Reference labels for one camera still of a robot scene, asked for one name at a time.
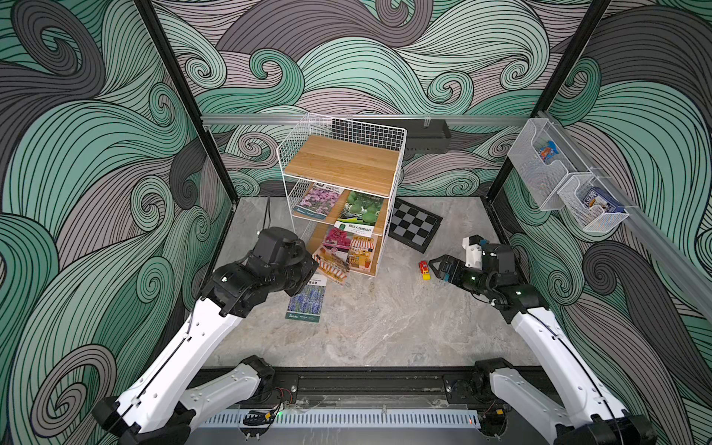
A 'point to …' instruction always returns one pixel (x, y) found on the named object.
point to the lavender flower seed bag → (307, 304)
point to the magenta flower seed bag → (337, 241)
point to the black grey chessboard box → (413, 226)
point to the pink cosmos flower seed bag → (319, 199)
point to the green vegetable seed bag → (360, 212)
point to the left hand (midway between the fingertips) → (323, 258)
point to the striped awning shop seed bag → (362, 255)
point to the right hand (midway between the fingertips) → (443, 268)
